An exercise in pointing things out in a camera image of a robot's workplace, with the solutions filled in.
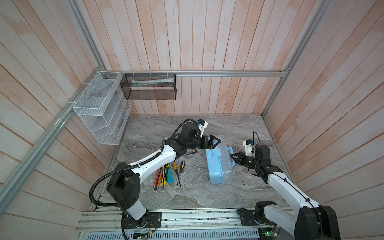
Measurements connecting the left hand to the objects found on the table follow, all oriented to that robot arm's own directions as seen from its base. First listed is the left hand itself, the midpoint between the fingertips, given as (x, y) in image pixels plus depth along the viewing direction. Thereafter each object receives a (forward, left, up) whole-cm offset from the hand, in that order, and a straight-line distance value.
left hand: (214, 144), depth 76 cm
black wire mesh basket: (+47, +39, +2) cm, 62 cm away
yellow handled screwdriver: (-4, +22, -21) cm, 30 cm away
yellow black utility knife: (-9, +28, -21) cm, 36 cm away
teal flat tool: (-9, +25, -22) cm, 34 cm away
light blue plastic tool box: (-6, -4, -7) cm, 10 cm away
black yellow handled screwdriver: (-3, +17, -20) cm, 27 cm away
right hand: (0, -11, -11) cm, 16 cm away
